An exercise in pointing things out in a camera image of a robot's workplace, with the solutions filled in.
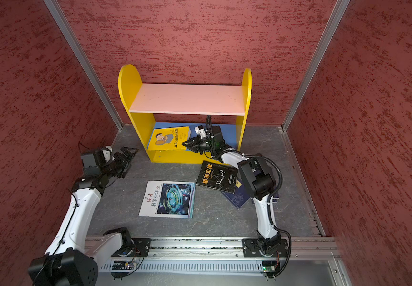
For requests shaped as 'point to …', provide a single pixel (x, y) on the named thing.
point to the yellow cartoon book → (168, 139)
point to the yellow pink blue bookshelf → (164, 115)
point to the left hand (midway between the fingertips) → (136, 159)
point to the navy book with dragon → (240, 196)
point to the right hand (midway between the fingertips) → (181, 147)
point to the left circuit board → (122, 265)
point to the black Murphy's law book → (217, 176)
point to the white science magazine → (168, 199)
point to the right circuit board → (269, 266)
